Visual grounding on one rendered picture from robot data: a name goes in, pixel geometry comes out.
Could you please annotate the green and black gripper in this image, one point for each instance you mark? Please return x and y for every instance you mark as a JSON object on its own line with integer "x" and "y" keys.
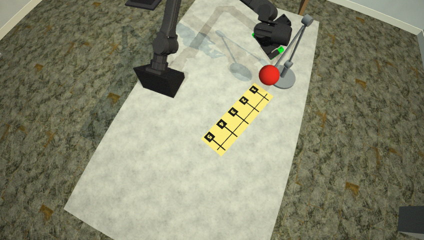
{"x": 268, "y": 48}

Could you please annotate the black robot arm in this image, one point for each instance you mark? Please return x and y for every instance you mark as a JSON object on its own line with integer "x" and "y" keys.
{"x": 278, "y": 31}

